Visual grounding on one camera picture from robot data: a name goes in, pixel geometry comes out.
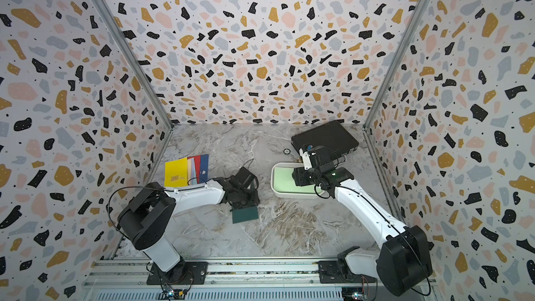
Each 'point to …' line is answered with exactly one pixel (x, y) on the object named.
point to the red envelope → (197, 159)
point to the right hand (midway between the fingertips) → (298, 173)
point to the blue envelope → (203, 169)
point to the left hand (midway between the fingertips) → (260, 201)
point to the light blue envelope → (194, 180)
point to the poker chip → (287, 151)
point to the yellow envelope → (176, 173)
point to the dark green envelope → (245, 214)
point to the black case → (336, 134)
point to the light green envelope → (284, 182)
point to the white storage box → (288, 194)
